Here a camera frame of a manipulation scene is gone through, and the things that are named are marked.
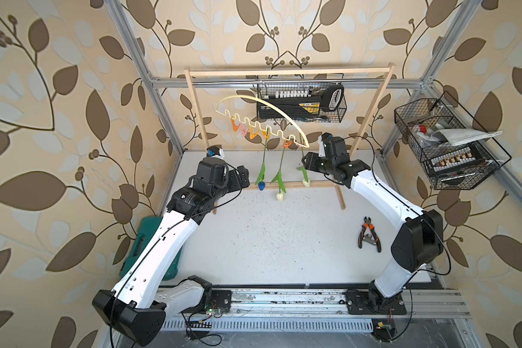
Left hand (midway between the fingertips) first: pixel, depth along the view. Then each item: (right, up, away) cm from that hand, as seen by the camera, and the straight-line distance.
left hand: (239, 172), depth 71 cm
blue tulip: (+6, -4, +26) cm, 27 cm away
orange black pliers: (+51, -25, +18) cm, 60 cm away
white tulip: (+14, -2, +21) cm, 25 cm away
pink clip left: (0, +17, +13) cm, 21 cm away
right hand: (+26, +5, +16) cm, 31 cm away
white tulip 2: (+27, -4, +25) cm, 37 cm away
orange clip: (-4, +19, +17) cm, 25 cm away
